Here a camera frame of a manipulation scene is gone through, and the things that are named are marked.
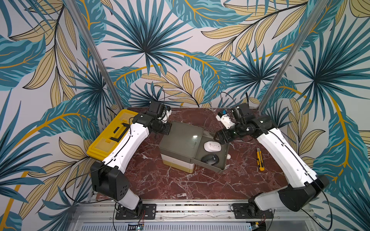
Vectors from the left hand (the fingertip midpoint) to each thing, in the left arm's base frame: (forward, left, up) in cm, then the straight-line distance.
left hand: (166, 130), depth 80 cm
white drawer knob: (-13, -34, -4) cm, 36 cm away
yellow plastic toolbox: (-1, +32, -4) cm, 33 cm away
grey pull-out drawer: (-9, -19, -8) cm, 23 cm away
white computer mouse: (-7, -26, -4) cm, 27 cm away
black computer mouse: (-15, -25, -4) cm, 29 cm away
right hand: (-5, -29, +5) cm, 30 cm away
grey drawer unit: (-11, -8, -1) cm, 13 cm away
